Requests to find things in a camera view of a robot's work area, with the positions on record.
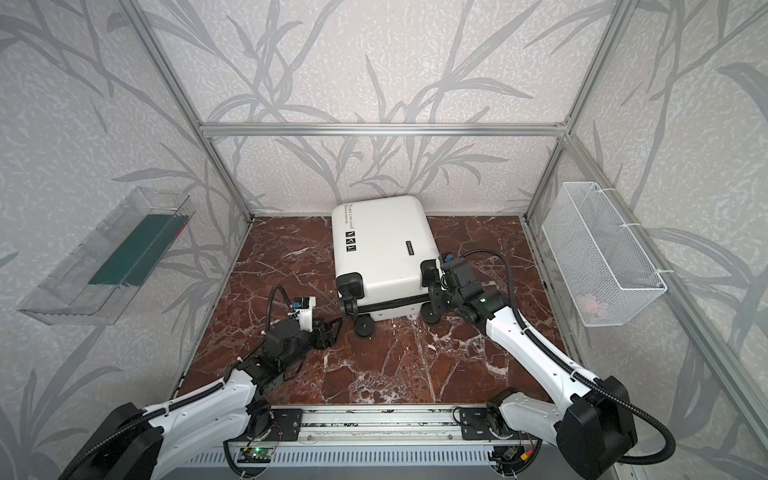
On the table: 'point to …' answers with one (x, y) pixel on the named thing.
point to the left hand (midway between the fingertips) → (338, 311)
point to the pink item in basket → (588, 303)
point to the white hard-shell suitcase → (384, 240)
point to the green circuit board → (255, 455)
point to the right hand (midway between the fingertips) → (438, 283)
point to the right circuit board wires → (516, 459)
